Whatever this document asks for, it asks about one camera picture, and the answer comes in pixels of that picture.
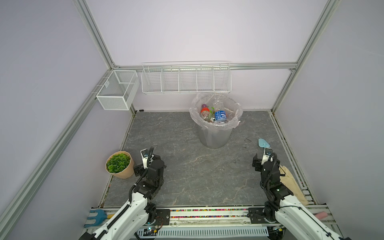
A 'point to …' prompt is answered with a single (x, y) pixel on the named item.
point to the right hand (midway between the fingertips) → (266, 157)
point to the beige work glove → (289, 180)
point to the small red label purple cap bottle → (205, 111)
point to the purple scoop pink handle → (321, 215)
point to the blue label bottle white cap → (220, 116)
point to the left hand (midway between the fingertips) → (145, 159)
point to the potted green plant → (120, 164)
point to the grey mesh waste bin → (212, 139)
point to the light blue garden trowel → (263, 143)
